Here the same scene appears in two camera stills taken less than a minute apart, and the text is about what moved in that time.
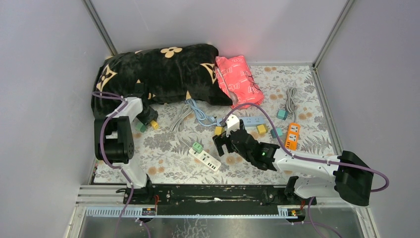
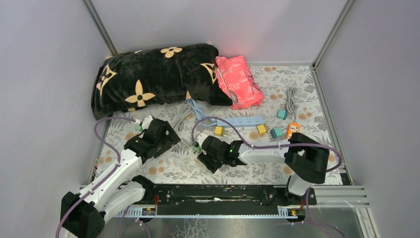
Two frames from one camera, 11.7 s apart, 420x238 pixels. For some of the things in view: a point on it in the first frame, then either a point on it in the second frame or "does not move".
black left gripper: [152, 115] -> [171, 140]
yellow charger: [219, 130] does not move
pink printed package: [236, 78] does not move
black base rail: [215, 196] does not move
